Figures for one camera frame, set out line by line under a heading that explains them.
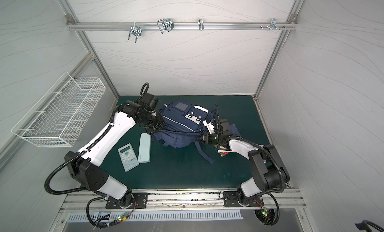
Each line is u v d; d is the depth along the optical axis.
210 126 0.82
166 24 0.77
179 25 0.79
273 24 0.77
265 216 0.72
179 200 0.75
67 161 0.42
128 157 0.86
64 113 0.70
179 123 0.86
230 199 0.73
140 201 0.74
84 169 0.40
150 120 0.63
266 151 0.46
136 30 0.79
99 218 0.72
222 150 0.88
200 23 0.72
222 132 0.72
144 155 0.88
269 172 0.45
